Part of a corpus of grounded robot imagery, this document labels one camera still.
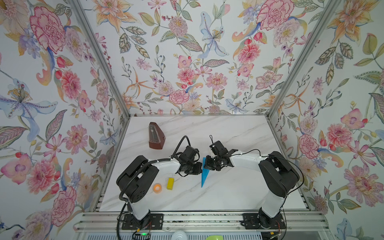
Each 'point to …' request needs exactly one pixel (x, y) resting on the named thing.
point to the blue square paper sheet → (204, 173)
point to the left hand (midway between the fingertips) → (204, 172)
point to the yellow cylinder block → (170, 185)
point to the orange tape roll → (157, 188)
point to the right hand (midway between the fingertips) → (202, 165)
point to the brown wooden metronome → (156, 138)
